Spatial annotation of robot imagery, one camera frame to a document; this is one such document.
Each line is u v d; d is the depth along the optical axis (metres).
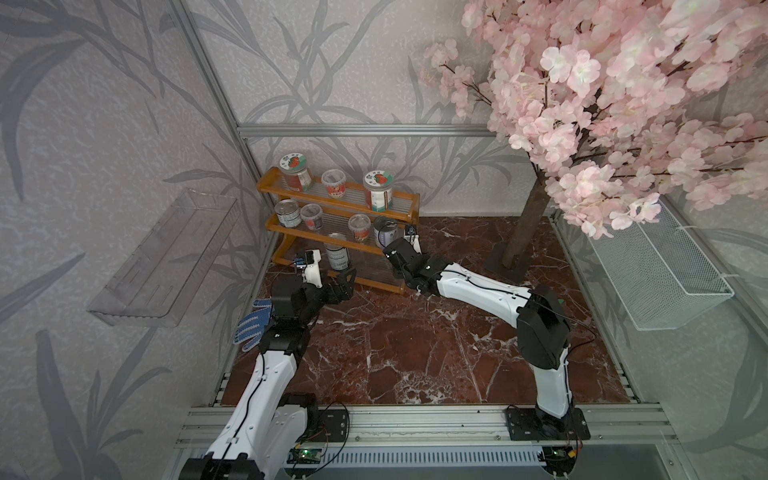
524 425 0.73
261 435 0.44
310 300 0.66
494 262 1.08
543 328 0.49
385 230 0.87
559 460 0.72
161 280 0.68
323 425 0.72
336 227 0.96
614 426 0.75
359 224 0.89
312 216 0.93
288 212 0.93
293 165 0.83
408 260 0.66
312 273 0.68
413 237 0.77
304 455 0.70
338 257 0.97
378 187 0.77
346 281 0.70
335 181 0.83
